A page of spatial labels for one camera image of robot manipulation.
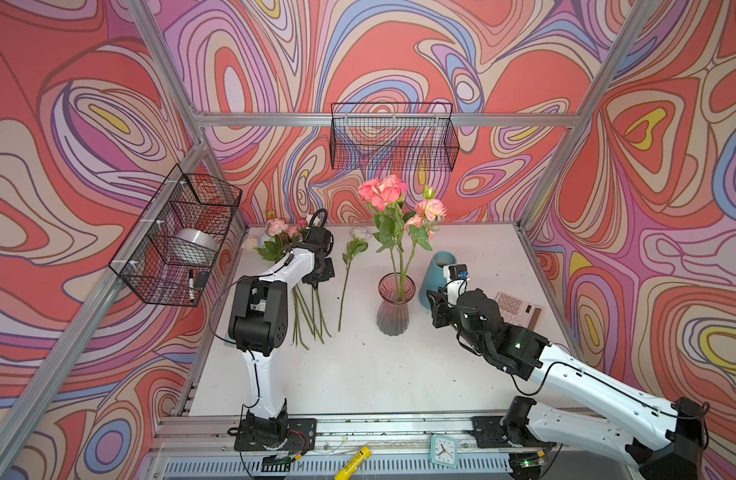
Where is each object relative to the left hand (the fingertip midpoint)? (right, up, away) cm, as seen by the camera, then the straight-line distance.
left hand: (326, 275), depth 100 cm
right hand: (+31, -4, -26) cm, 40 cm away
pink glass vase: (+22, -3, -19) cm, 29 cm away
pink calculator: (+62, -11, -6) cm, 63 cm away
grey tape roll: (-29, +11, -26) cm, 40 cm away
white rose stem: (+10, +11, +12) cm, 19 cm away
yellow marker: (+13, -40, -30) cm, 52 cm away
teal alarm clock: (+32, -39, -30) cm, 59 cm away
